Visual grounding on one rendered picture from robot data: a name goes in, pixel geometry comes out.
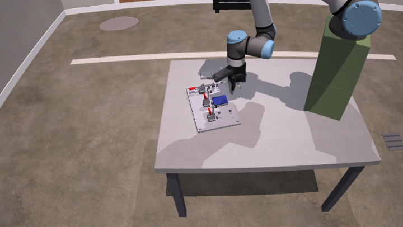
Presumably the toggle clamp with red handle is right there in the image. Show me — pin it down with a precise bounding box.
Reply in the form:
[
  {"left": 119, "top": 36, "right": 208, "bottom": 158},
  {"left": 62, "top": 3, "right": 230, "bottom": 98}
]
[
  {"left": 189, "top": 82, "right": 215, "bottom": 94},
  {"left": 207, "top": 105, "right": 217, "bottom": 122}
]

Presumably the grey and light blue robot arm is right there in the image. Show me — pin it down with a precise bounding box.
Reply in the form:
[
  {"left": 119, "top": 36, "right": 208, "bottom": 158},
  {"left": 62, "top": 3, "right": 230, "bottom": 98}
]
[{"left": 212, "top": 0, "right": 382, "bottom": 83}]

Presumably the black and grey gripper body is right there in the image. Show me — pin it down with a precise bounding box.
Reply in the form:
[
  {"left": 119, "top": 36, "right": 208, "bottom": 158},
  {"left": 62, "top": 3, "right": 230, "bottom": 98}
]
[{"left": 228, "top": 62, "right": 246, "bottom": 83}]

